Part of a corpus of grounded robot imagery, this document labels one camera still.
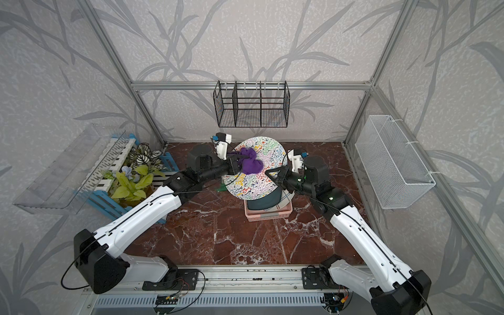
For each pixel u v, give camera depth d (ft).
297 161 2.11
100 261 1.24
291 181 1.91
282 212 2.82
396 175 1.96
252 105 3.46
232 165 2.03
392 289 1.23
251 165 2.18
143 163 2.58
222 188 3.24
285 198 2.91
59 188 2.09
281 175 1.93
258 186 2.17
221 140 2.06
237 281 2.46
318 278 2.38
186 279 2.42
